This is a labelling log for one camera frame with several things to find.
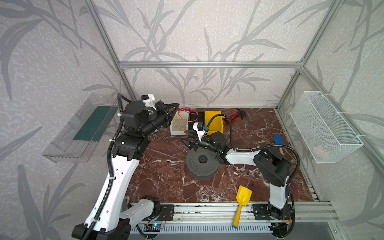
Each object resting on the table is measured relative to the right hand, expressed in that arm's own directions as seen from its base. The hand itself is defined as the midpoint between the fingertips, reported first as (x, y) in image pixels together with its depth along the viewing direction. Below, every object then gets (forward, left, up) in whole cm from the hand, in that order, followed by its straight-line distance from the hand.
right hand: (184, 130), depth 77 cm
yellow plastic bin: (+23, -20, -26) cm, 40 cm away
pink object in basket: (-10, -68, -4) cm, 68 cm away
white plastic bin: (+14, +10, -20) cm, 27 cm away
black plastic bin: (+30, -7, -25) cm, 40 cm away
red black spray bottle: (+33, -38, -23) cm, 56 cm away
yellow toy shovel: (-27, -31, -23) cm, 47 cm away
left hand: (-2, -2, +24) cm, 24 cm away
